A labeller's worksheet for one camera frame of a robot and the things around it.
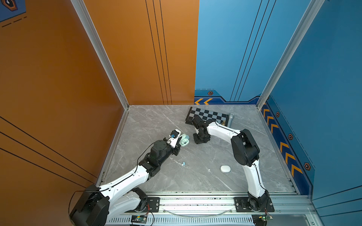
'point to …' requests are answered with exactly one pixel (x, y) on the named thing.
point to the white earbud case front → (225, 168)
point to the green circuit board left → (138, 218)
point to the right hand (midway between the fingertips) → (196, 142)
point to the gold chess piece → (223, 123)
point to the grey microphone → (231, 117)
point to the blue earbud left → (184, 163)
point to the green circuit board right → (264, 217)
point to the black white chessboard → (206, 115)
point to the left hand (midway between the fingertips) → (180, 135)
